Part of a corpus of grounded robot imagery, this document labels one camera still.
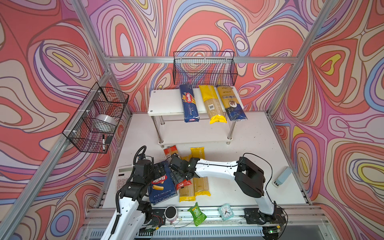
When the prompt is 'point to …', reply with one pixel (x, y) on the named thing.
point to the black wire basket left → (92, 126)
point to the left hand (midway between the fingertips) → (159, 166)
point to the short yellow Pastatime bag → (188, 193)
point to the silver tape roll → (105, 123)
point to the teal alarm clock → (226, 212)
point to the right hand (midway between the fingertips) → (182, 176)
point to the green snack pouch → (198, 217)
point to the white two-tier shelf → (166, 109)
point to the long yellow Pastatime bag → (201, 186)
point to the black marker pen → (103, 143)
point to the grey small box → (282, 177)
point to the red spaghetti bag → (169, 151)
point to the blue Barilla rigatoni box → (163, 187)
